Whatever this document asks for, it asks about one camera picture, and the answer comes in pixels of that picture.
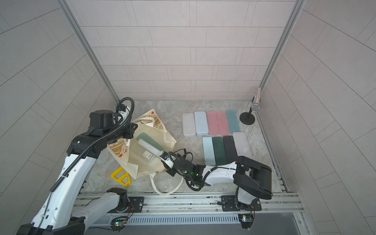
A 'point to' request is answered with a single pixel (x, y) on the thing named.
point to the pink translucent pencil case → (223, 123)
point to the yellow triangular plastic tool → (120, 178)
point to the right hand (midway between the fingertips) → (164, 159)
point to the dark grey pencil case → (231, 152)
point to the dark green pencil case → (220, 154)
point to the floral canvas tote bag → (127, 150)
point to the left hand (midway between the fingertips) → (140, 123)
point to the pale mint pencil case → (201, 124)
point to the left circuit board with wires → (118, 223)
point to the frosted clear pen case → (142, 152)
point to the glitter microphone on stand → (248, 118)
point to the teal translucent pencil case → (232, 120)
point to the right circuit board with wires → (246, 220)
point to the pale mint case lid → (209, 156)
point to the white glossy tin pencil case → (189, 125)
